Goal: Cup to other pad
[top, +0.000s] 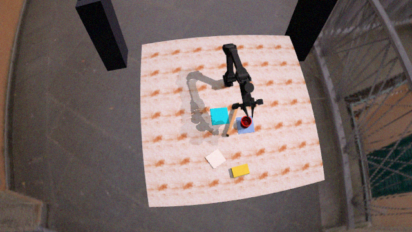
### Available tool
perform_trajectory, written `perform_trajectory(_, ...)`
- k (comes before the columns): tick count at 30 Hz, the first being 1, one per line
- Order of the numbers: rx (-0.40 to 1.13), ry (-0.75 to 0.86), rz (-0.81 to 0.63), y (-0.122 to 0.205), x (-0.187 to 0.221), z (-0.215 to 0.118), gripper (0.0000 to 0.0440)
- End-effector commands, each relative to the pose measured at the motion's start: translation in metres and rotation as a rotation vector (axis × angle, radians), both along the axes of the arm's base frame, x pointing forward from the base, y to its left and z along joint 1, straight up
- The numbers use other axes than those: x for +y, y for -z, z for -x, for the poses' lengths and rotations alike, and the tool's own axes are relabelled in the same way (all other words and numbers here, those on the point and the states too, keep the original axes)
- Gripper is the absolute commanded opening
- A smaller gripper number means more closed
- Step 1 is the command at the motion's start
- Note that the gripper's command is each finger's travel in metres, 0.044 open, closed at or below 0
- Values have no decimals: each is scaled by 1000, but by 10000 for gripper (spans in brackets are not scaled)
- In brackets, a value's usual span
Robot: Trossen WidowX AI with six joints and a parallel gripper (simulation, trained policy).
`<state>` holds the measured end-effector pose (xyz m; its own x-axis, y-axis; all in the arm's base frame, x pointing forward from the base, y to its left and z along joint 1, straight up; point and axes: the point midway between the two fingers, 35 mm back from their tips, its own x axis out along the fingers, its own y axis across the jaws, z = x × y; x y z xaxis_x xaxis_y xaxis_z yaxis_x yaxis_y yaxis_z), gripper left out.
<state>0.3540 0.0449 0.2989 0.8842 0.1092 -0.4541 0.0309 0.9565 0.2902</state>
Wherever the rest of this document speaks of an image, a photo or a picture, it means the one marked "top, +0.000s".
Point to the dark red cup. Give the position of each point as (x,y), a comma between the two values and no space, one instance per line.
(248,122)

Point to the yellow rectangular block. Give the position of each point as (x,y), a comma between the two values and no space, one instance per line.
(240,170)

